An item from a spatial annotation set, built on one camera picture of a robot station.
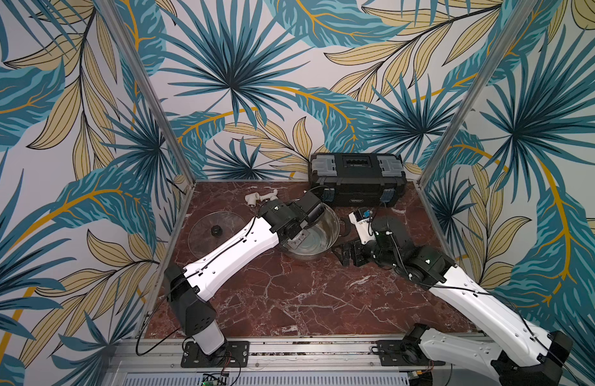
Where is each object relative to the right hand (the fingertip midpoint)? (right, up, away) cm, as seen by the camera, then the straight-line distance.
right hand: (344, 243), depth 71 cm
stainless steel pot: (-4, -2, +29) cm, 29 cm away
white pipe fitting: (-35, +14, +39) cm, 54 cm away
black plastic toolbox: (+11, +22, +27) cm, 37 cm away
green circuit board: (-40, -41, -1) cm, 57 cm away
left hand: (-17, +3, +3) cm, 18 cm away
